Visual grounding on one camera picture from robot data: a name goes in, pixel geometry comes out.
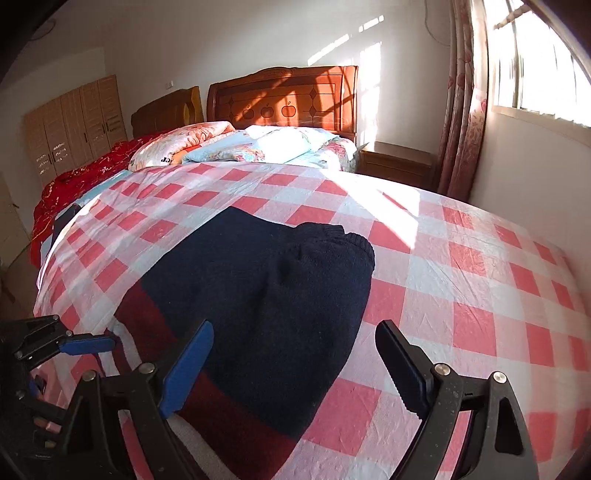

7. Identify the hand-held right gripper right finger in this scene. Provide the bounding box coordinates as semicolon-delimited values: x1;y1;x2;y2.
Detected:
375;320;540;480

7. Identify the dark cloth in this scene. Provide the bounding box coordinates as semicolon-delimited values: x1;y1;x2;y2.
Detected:
52;205;80;245

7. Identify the light blue floral quilt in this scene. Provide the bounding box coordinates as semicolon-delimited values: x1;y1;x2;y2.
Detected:
181;124;358;172

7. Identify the pink checked bed sheet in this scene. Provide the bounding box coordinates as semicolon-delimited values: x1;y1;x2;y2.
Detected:
32;160;591;480

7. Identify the red grey striped navy sweater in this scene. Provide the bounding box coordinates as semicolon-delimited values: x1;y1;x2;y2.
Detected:
104;206;376;480

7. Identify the barred window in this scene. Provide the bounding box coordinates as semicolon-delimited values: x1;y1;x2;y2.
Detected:
480;0;591;134

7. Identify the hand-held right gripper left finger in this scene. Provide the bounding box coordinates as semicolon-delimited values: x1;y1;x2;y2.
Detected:
60;320;214;480

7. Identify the red patterned blanket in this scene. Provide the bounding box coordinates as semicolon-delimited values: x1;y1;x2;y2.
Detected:
30;134;164;266

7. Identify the orange wooden headboard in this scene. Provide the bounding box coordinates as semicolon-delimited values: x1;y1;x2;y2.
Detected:
206;65;359;145

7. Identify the pink floral curtain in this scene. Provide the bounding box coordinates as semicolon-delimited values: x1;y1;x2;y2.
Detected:
436;0;490;199

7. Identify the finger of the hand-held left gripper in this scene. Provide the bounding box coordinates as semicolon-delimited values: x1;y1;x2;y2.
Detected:
0;315;116;370

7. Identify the dark brown wooden headboard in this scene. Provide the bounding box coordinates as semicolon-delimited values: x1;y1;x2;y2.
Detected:
131;86;205;138

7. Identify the light wooden wardrobe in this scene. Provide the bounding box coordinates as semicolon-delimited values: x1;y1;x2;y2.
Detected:
23;75;129;188

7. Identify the wooden nightstand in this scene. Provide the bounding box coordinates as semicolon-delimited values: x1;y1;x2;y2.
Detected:
359;141;437;191

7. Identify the pink floral quilt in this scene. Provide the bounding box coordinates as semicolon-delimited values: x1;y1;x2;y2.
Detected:
128;121;236;172

